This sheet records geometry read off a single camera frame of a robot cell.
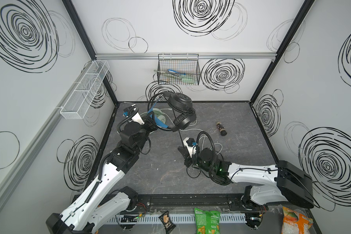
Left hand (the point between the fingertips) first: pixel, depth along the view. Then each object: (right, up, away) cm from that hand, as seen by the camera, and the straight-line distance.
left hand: (154, 111), depth 66 cm
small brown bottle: (+42, -13, +33) cm, 55 cm away
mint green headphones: (-3, -1, +35) cm, 36 cm away
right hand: (+10, -19, +8) cm, 23 cm away
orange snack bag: (+64, -51, -1) cm, 81 cm away
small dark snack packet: (+5, -51, +2) cm, 51 cm away
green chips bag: (+24, -50, -1) cm, 56 cm away
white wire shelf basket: (-40, +2, +5) cm, 41 cm away
